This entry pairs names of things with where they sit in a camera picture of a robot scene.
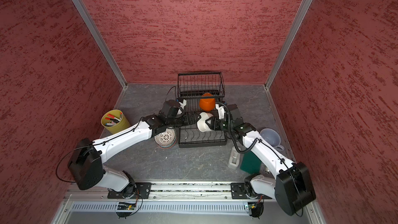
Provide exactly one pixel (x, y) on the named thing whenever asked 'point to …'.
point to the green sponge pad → (250, 163)
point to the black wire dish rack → (199, 91)
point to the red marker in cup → (114, 120)
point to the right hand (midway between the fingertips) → (207, 124)
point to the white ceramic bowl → (201, 124)
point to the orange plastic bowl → (207, 102)
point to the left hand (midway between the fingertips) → (195, 121)
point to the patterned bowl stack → (167, 139)
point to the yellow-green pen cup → (114, 127)
